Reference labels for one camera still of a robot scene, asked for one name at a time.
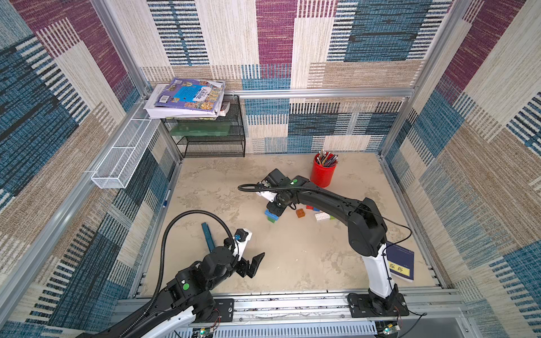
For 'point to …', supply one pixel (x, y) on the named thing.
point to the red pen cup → (323, 167)
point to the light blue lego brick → (273, 216)
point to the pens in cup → (326, 158)
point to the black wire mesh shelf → (223, 136)
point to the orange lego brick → (300, 213)
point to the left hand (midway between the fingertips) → (254, 247)
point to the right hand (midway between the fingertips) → (278, 207)
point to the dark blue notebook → (401, 262)
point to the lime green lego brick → (332, 217)
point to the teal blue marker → (208, 236)
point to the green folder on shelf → (199, 129)
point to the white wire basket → (117, 168)
